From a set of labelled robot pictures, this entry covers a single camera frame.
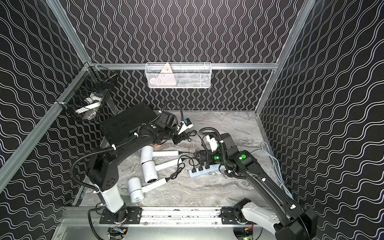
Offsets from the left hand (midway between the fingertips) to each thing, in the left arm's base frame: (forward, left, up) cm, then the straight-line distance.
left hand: (186, 132), depth 85 cm
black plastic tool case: (+12, +43, -10) cm, 46 cm away
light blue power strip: (-14, -17, -15) cm, 27 cm away
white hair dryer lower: (-31, +23, -14) cm, 41 cm away
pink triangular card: (+28, +14, +17) cm, 36 cm away
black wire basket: (+10, +58, +12) cm, 60 cm away
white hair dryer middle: (-18, +19, -13) cm, 29 cm away
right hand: (-14, -10, +1) cm, 18 cm away
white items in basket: (+2, +49, +15) cm, 51 cm away
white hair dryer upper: (-10, +22, -10) cm, 26 cm away
